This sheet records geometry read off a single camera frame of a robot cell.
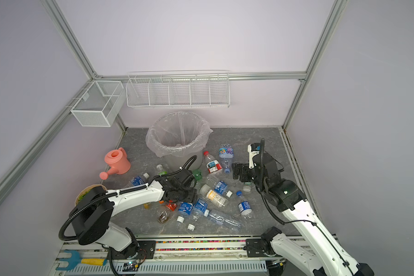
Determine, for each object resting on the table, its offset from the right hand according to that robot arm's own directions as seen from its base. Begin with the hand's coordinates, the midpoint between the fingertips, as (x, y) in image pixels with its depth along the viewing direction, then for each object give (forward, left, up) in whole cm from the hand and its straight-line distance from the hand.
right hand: (242, 163), depth 71 cm
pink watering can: (+13, +64, -16) cm, 67 cm away
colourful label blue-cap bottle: (+21, +4, -22) cm, 31 cm away
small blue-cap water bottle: (-11, -2, -21) cm, 24 cm away
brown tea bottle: (-12, +37, -28) cm, 48 cm away
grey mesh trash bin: (+9, +32, -13) cm, 35 cm away
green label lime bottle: (+11, +43, -25) cm, 51 cm away
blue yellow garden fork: (-31, +70, -25) cm, 81 cm away
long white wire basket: (+48, +31, +5) cm, 57 cm away
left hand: (-6, +23, -23) cm, 33 cm away
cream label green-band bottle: (0, -5, -23) cm, 24 cm away
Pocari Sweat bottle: (-12, +26, -21) cm, 35 cm away
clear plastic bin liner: (+29, +33, -13) cm, 46 cm away
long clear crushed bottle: (-16, +8, -22) cm, 29 cm away
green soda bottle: (+7, +21, -22) cm, 31 cm away
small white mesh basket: (+46, +81, -4) cm, 93 cm away
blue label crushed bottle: (0, +9, -21) cm, 23 cm away
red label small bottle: (-10, +33, -22) cm, 41 cm away
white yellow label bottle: (-6, +13, -22) cm, 26 cm away
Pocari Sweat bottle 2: (-11, +18, -21) cm, 30 cm away
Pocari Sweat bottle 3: (+3, +52, -21) cm, 56 cm away
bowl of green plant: (-5, +72, -15) cm, 74 cm away
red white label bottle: (+14, +13, -23) cm, 30 cm away
